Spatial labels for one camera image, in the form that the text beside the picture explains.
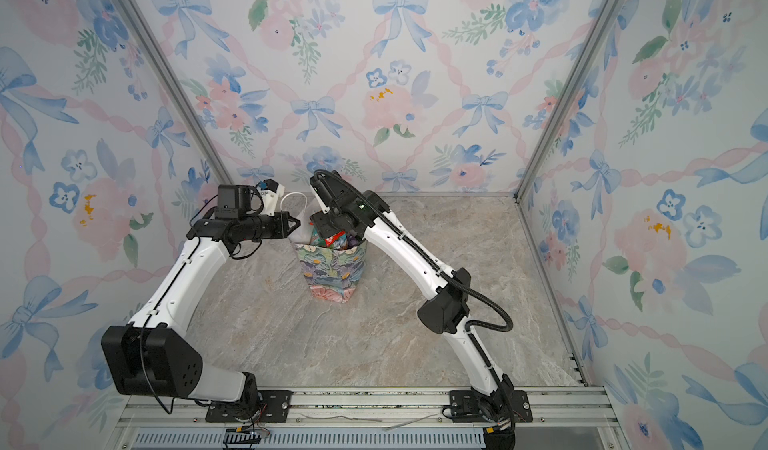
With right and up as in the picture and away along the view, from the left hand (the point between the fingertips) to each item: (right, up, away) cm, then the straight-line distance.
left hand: (299, 219), depth 80 cm
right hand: (+7, +1, 0) cm, 7 cm away
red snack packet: (+8, -6, -1) cm, 10 cm away
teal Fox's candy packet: (+11, -6, -2) cm, 13 cm away
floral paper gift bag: (+9, -14, 0) cm, 17 cm away
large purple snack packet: (+13, -6, +7) cm, 16 cm away
